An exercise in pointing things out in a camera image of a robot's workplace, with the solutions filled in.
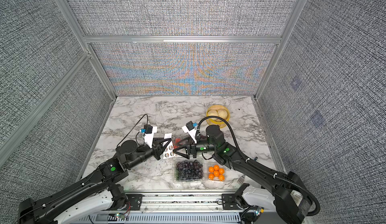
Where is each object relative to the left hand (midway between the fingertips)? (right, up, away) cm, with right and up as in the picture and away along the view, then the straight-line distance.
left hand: (173, 139), depth 67 cm
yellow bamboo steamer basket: (+28, +4, +33) cm, 43 cm away
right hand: (+1, -3, -1) cm, 3 cm away
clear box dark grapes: (+8, -18, +11) cm, 23 cm away
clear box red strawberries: (+2, -2, +3) cm, 4 cm away
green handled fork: (+34, -24, +13) cm, 44 cm away
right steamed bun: (+29, +11, +34) cm, 46 cm away
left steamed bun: (+23, +12, +34) cm, 43 cm away
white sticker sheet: (-2, -5, 0) cm, 6 cm away
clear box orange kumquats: (+22, -21, +13) cm, 33 cm away
